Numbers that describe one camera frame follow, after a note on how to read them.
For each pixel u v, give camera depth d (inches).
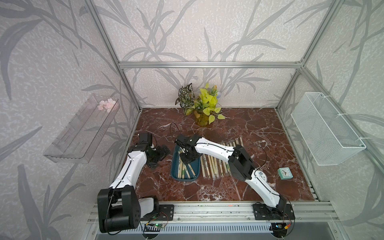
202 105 36.6
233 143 39.1
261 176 30.4
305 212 29.6
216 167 35.0
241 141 40.0
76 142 25.2
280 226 29.1
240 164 22.4
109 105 30.0
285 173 33.3
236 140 40.1
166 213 28.9
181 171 34.1
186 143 27.2
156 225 27.7
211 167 35.0
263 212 28.5
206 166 35.0
